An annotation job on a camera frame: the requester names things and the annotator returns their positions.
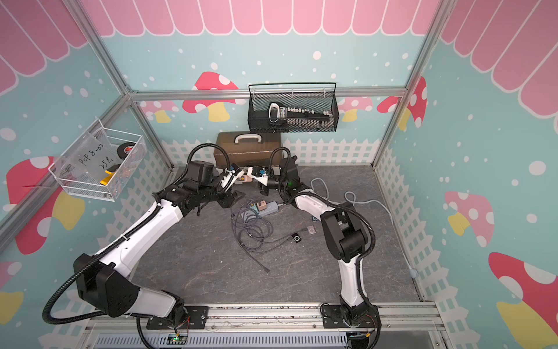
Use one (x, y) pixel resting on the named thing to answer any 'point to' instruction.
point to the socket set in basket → (304, 118)
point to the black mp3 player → (296, 238)
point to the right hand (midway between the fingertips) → (246, 177)
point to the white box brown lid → (248, 148)
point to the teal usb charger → (254, 206)
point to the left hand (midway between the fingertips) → (236, 192)
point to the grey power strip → (272, 206)
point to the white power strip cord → (413, 271)
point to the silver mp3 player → (311, 230)
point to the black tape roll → (125, 148)
